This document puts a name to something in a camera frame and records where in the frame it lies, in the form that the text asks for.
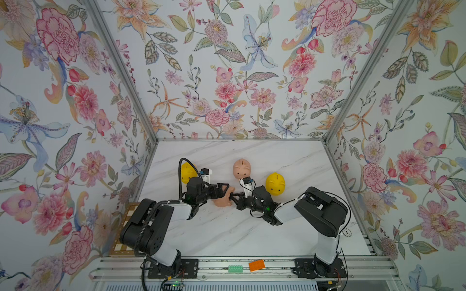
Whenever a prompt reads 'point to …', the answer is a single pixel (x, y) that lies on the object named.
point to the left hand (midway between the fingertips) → (227, 186)
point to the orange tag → (256, 265)
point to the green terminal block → (237, 268)
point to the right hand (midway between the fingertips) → (229, 195)
